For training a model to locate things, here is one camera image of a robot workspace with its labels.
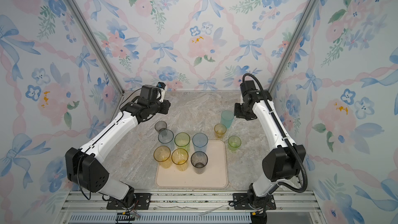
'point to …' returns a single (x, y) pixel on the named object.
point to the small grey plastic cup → (160, 125)
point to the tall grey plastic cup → (199, 160)
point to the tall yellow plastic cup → (180, 157)
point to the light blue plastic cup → (166, 138)
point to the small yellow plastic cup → (219, 129)
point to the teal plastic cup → (227, 117)
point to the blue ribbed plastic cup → (200, 142)
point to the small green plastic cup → (234, 142)
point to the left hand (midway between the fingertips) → (168, 102)
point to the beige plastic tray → (216, 176)
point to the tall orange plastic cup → (162, 155)
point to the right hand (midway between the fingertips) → (241, 114)
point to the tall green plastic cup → (182, 140)
